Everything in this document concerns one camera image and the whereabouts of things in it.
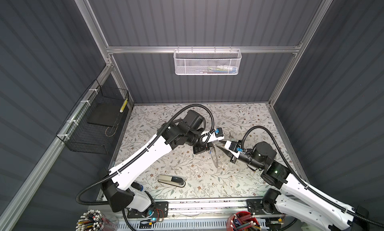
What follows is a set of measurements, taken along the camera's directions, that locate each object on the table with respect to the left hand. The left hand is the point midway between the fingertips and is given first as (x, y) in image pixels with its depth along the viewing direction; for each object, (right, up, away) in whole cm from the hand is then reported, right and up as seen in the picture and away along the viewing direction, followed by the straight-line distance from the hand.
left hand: (210, 142), depth 68 cm
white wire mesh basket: (+3, +59, +56) cm, 81 cm away
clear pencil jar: (-46, -28, -12) cm, 55 cm away
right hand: (+5, 0, -1) cm, 5 cm away
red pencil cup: (+13, -33, -5) cm, 36 cm away
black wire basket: (-58, +8, +6) cm, 59 cm away
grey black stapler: (-18, -22, +11) cm, 31 cm away
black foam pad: (-54, +14, +8) cm, 56 cm away
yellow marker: (-47, +18, +14) cm, 52 cm away
